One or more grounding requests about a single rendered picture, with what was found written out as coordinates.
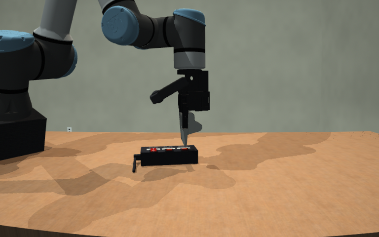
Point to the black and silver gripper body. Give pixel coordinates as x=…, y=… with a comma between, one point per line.
x=196, y=92

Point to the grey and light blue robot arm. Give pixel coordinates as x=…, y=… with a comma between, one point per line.
x=48, y=53

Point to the black power strip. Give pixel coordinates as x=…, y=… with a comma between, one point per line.
x=166, y=155

